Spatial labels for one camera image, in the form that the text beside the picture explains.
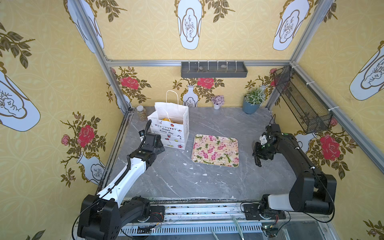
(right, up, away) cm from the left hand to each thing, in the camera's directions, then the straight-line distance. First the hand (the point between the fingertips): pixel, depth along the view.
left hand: (149, 146), depth 86 cm
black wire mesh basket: (+92, +19, -2) cm, 94 cm away
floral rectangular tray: (+39, -4, +12) cm, 41 cm away
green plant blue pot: (+68, +30, +23) cm, 77 cm away
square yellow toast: (+7, +16, +11) cm, 21 cm away
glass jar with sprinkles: (-12, +21, +22) cm, 32 cm away
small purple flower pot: (+44, +30, +28) cm, 60 cm away
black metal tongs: (+58, -2, -9) cm, 59 cm away
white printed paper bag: (+14, +15, -7) cm, 21 cm away
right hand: (+63, -4, 0) cm, 63 cm away
